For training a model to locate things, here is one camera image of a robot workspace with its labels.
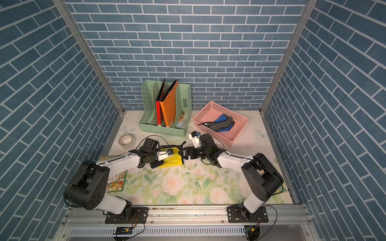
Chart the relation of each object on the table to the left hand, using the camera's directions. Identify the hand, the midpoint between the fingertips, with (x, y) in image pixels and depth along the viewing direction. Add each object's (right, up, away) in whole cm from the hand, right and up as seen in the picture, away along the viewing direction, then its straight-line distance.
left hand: (163, 156), depth 93 cm
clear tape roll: (-27, +9, +8) cm, 29 cm away
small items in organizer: (+9, +21, +19) cm, 29 cm away
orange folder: (+5, +31, -8) cm, 32 cm away
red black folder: (-1, +32, -8) cm, 33 cm away
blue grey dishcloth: (+39, +21, +12) cm, 46 cm away
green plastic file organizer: (-14, +46, +15) cm, 50 cm away
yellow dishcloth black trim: (+8, -2, -2) cm, 8 cm away
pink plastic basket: (+33, +31, +28) cm, 53 cm away
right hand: (+14, +4, -9) cm, 17 cm away
